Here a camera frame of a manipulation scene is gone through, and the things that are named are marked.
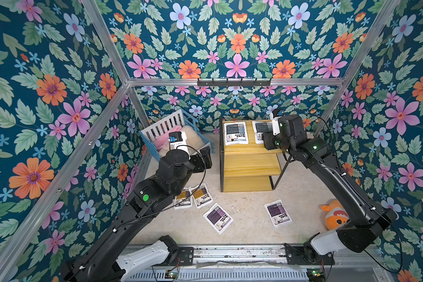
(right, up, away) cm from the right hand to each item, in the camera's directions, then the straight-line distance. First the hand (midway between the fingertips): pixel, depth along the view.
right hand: (268, 133), depth 72 cm
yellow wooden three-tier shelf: (-8, -14, +12) cm, 20 cm away
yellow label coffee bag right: (-31, -31, +19) cm, 47 cm away
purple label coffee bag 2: (+8, -38, +12) cm, 41 cm away
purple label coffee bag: (-21, -40, +12) cm, 47 cm away
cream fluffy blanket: (-38, -1, +36) cm, 52 cm away
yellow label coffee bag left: (-39, -33, +16) cm, 53 cm away
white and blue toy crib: (-51, +10, +33) cm, 61 cm away
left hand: (-26, -7, -11) cm, 29 cm away
